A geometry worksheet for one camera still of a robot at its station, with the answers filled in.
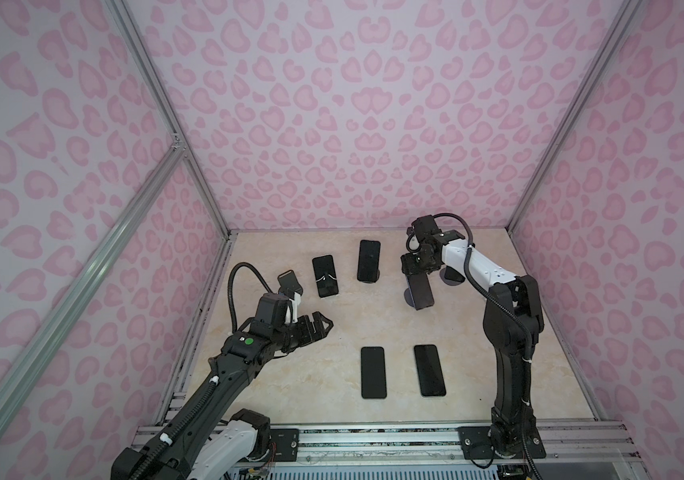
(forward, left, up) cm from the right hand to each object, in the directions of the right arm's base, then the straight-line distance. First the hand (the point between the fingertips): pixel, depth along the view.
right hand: (415, 263), depth 98 cm
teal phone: (-33, +14, -9) cm, 37 cm away
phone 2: (+2, +15, -1) cm, 15 cm away
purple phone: (-8, -1, -4) cm, 9 cm away
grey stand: (-10, +3, -5) cm, 11 cm away
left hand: (-25, +27, +5) cm, 38 cm away
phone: (-4, +29, -2) cm, 30 cm away
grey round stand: (-7, +41, -3) cm, 42 cm away
